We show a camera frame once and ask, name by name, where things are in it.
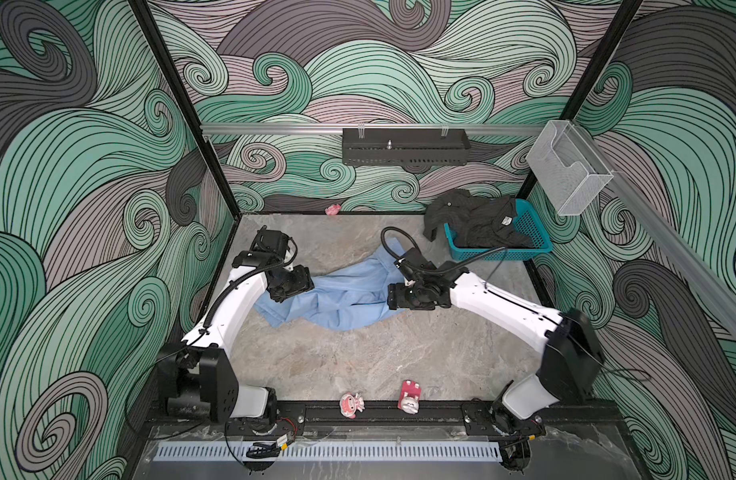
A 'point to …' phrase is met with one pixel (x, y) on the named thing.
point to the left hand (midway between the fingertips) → (305, 284)
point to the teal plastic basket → (526, 225)
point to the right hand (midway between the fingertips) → (398, 302)
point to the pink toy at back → (333, 209)
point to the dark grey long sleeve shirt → (475, 221)
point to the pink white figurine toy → (350, 404)
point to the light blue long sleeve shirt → (344, 301)
